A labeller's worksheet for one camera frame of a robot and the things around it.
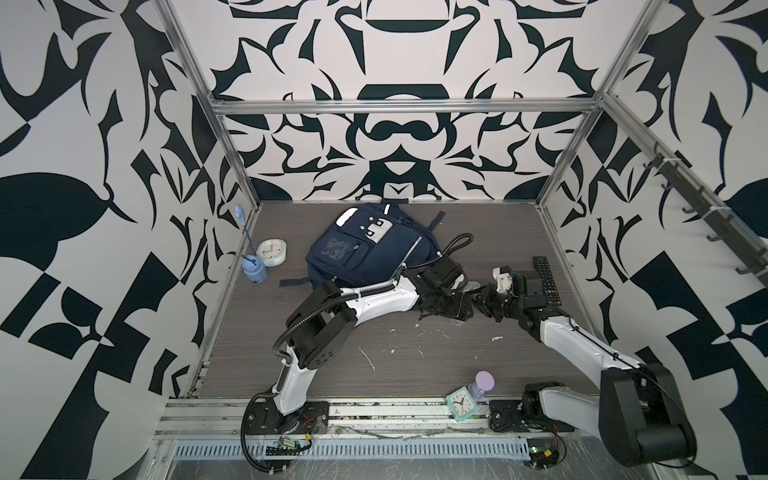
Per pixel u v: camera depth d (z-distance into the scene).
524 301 0.69
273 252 1.02
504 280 0.81
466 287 0.88
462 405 0.75
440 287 0.69
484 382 0.72
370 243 0.99
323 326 0.49
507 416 0.74
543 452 0.71
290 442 0.71
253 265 0.92
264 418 0.69
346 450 0.77
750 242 0.53
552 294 0.94
